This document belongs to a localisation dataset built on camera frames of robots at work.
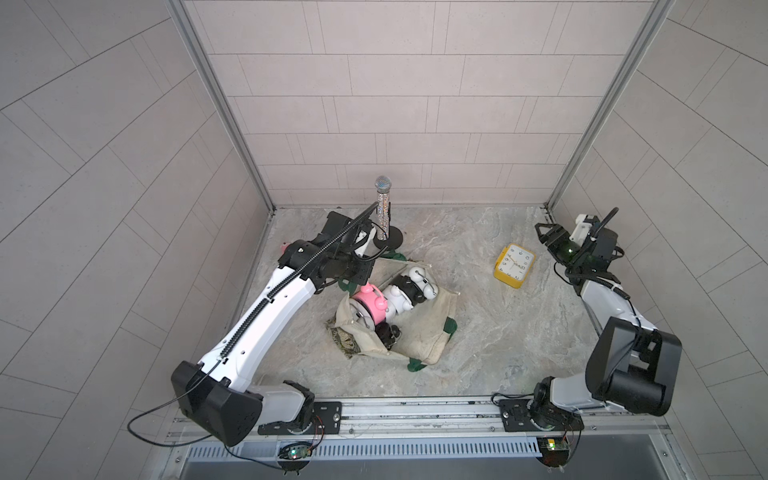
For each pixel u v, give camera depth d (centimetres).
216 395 36
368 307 76
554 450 68
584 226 75
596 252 64
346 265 59
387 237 97
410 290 82
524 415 71
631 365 43
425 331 79
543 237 77
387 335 77
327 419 71
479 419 72
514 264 97
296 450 64
